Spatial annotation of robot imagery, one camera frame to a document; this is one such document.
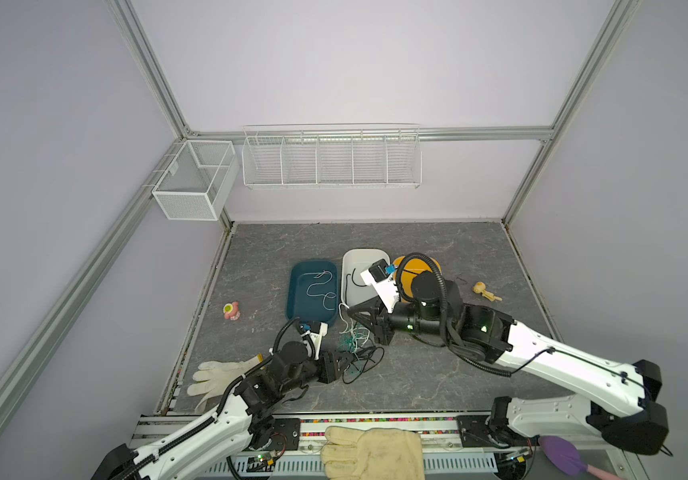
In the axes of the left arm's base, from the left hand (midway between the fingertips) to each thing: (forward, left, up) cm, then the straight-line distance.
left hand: (348, 362), depth 77 cm
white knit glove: (+1, +37, -8) cm, 38 cm away
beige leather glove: (-20, -5, -8) cm, 22 cm away
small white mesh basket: (+57, +48, +15) cm, 77 cm away
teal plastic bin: (+27, +11, -9) cm, 30 cm away
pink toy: (+19, +36, -4) cm, 41 cm away
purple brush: (-23, -52, -9) cm, 57 cm away
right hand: (+2, -1, +24) cm, 24 cm away
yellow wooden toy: (+24, -45, -7) cm, 51 cm away
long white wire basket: (+62, +2, +21) cm, 65 cm away
